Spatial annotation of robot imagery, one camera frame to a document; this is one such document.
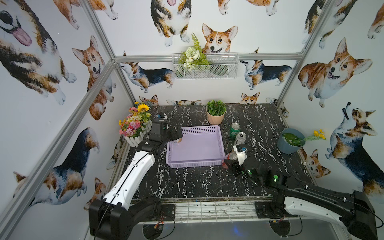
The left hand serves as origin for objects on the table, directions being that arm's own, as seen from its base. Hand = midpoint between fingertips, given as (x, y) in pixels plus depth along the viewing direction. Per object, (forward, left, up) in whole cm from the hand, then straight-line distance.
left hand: (172, 125), depth 81 cm
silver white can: (-3, -38, -8) cm, 39 cm away
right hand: (-14, -31, -6) cm, 34 cm away
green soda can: (+6, -37, -12) cm, 39 cm away
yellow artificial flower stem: (-6, -78, -4) cm, 79 cm away
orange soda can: (+4, -1, -21) cm, 22 cm away
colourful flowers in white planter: (+5, +23, -6) cm, 24 cm away
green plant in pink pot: (+19, -25, -10) cm, 33 cm away
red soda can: (-16, -30, -4) cm, 35 cm away
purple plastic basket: (-1, -15, -23) cm, 27 cm away
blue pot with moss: (-2, -71, -15) cm, 73 cm away
